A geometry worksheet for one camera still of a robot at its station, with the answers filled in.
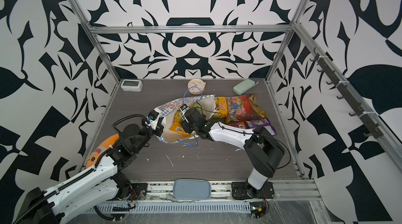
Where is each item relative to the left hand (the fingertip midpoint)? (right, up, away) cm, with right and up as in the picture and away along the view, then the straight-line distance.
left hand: (163, 110), depth 73 cm
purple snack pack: (+56, -10, +23) cm, 61 cm away
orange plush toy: (-34, -22, +4) cm, 41 cm away
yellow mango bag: (+3, -10, +19) cm, 22 cm away
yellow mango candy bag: (+30, -3, +23) cm, 38 cm away
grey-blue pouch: (+11, -36, -1) cm, 38 cm away
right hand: (+10, -5, +13) cm, 17 cm away
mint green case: (+48, +13, +41) cm, 65 cm away
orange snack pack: (+42, -11, +23) cm, 49 cm away
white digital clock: (-32, +14, +39) cm, 53 cm away
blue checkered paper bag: (+2, -1, +1) cm, 2 cm away
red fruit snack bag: (+43, -1, +24) cm, 50 cm away
